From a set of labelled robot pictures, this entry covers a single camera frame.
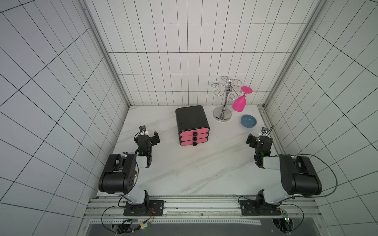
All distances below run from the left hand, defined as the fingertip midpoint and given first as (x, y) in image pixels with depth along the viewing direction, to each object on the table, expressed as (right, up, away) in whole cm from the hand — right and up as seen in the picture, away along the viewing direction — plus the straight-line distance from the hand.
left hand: (148, 134), depth 95 cm
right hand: (+69, +1, -1) cm, 70 cm away
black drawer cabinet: (+29, +6, -6) cm, 30 cm away
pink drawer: (+30, -1, -6) cm, 31 cm away
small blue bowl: (+73, +9, +14) cm, 75 cm away
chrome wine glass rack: (+51, +32, -3) cm, 60 cm away
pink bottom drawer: (+29, -5, -1) cm, 30 cm away
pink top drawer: (+31, +2, -10) cm, 33 cm away
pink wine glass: (+62, +20, +3) cm, 65 cm away
